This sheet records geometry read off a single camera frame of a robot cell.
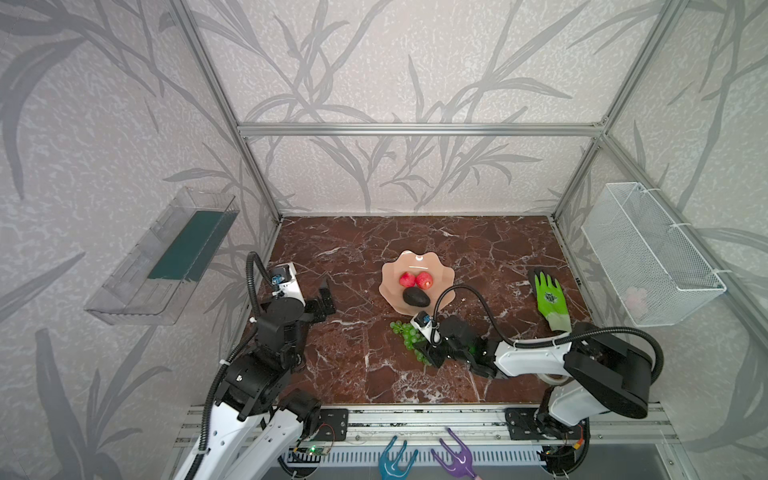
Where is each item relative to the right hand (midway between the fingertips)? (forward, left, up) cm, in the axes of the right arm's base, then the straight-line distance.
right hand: (417, 331), depth 86 cm
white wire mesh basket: (+2, -51, +29) cm, 59 cm away
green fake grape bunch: (-2, +2, +1) cm, 3 cm away
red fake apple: (+17, +3, +1) cm, 18 cm away
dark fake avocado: (+10, 0, +1) cm, 10 cm away
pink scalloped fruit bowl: (+20, -9, -1) cm, 22 cm away
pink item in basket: (0, -53, +17) cm, 56 cm away
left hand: (+3, +24, +26) cm, 35 cm away
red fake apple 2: (+17, -3, +1) cm, 17 cm away
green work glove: (+10, -43, -2) cm, 45 cm away
